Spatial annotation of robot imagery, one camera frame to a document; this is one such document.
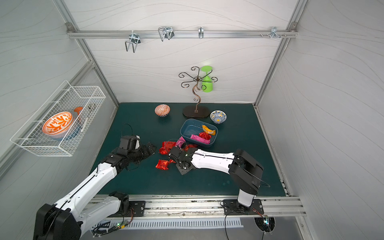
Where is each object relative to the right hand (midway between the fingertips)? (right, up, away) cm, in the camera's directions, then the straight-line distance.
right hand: (185, 164), depth 85 cm
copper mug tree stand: (+4, +32, +31) cm, 44 cm away
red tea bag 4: (+3, +9, +10) cm, 14 cm away
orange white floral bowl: (-54, +24, -21) cm, 63 cm away
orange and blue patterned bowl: (-20, +33, +30) cm, 49 cm away
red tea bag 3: (-13, +6, +6) cm, 16 cm away
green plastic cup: (+14, +51, +17) cm, 56 cm away
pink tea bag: (+8, +13, +13) cm, 20 cm away
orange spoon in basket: (-53, +31, -11) cm, 63 cm away
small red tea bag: (-8, +2, +2) cm, 8 cm away
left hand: (-18, +8, -2) cm, 20 cm away
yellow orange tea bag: (+15, +18, +14) cm, 27 cm away
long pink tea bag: (-4, +12, +10) cm, 16 cm away
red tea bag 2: (-12, +10, +11) cm, 19 cm away
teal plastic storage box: (+9, +17, +16) cm, 25 cm away
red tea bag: (+13, +15, +13) cm, 24 cm away
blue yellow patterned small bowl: (+24, +28, +26) cm, 45 cm away
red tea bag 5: (-13, 0, +1) cm, 13 cm away
